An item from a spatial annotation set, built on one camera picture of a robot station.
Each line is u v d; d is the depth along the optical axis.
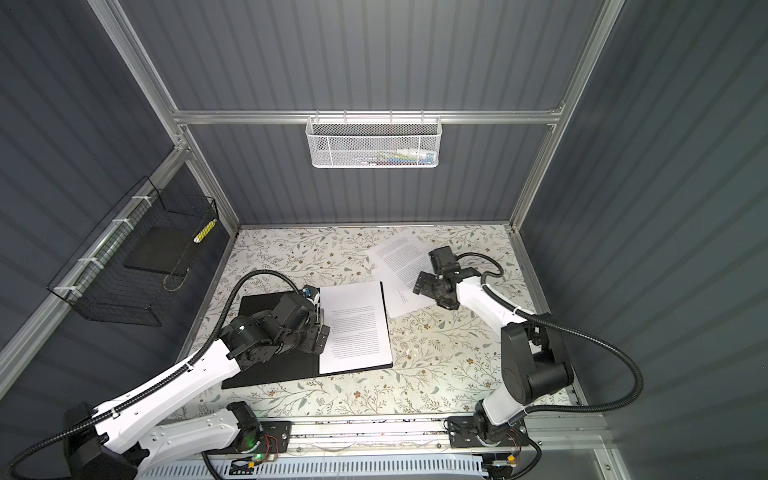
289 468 0.77
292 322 0.56
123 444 0.40
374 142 1.24
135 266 0.72
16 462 0.37
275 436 0.73
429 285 0.83
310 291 0.68
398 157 0.92
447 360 0.87
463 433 0.73
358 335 0.91
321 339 0.69
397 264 1.08
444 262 0.72
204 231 0.81
